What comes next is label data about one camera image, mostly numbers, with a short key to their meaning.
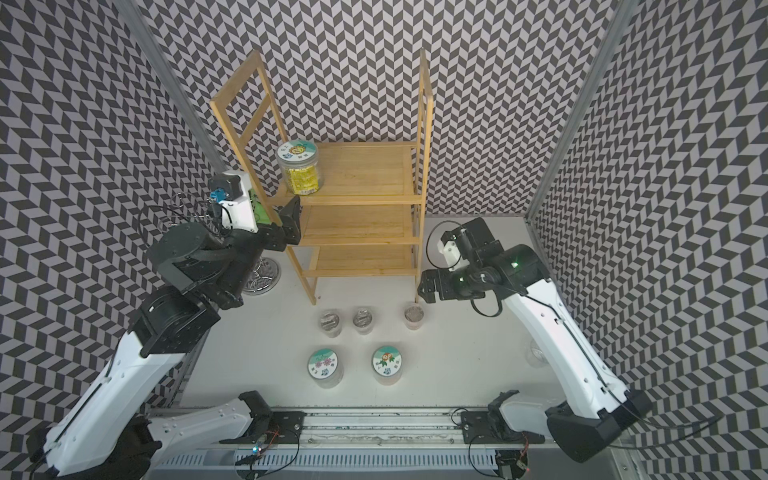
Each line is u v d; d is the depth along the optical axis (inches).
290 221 18.4
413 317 34.0
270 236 18.0
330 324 32.7
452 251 24.3
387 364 29.7
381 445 27.9
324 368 29.2
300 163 22.1
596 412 14.3
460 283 21.7
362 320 33.3
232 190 15.7
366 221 30.3
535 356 15.0
